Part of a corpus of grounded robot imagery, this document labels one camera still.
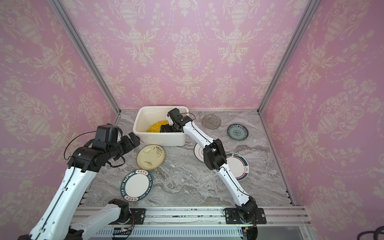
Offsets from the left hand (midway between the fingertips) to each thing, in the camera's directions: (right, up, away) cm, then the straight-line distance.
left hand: (134, 143), depth 70 cm
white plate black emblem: (+31, -9, +27) cm, 42 cm away
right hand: (+9, +4, +28) cm, 30 cm away
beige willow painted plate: (0, -12, +24) cm, 27 cm away
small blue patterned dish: (+60, +3, +38) cm, 71 cm away
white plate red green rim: (+55, -16, +22) cm, 62 cm away
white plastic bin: (-6, +14, +30) cm, 33 cm away
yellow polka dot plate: (0, +7, +36) cm, 37 cm away
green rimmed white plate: (-4, -26, +13) cm, 29 cm away
